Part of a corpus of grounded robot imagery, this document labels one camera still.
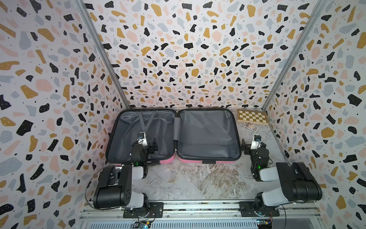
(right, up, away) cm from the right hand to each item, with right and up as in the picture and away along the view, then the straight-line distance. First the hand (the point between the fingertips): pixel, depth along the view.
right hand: (252, 139), depth 90 cm
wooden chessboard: (+10, +15, +23) cm, 29 cm away
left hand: (-65, 0, 0) cm, 65 cm away
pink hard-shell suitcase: (-41, +1, +10) cm, 42 cm away
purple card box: (+7, +7, +19) cm, 22 cm away
